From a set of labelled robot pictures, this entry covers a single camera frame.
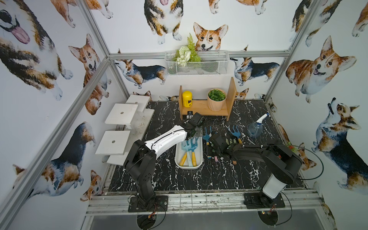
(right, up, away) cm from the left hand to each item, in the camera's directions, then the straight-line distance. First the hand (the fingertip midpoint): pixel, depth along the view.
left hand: (191, 127), depth 90 cm
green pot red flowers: (+54, -9, -12) cm, 56 cm away
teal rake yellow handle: (-4, -18, -2) cm, 19 cm away
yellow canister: (-3, +19, +11) cm, 22 cm away
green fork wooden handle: (+25, -11, +8) cm, 29 cm away
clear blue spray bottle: (+46, -3, +14) cm, 48 cm away
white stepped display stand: (-42, -8, -10) cm, 44 cm away
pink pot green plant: (+17, +18, +8) cm, 26 cm away
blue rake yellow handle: (+32, -6, +11) cm, 34 cm away
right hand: (+11, -12, +3) cm, 17 cm away
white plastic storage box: (+5, -16, +3) cm, 16 cm away
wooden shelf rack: (+7, +14, +18) cm, 24 cm away
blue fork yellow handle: (+2, -13, +3) cm, 13 cm away
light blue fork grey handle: (-2, -14, +3) cm, 14 cm away
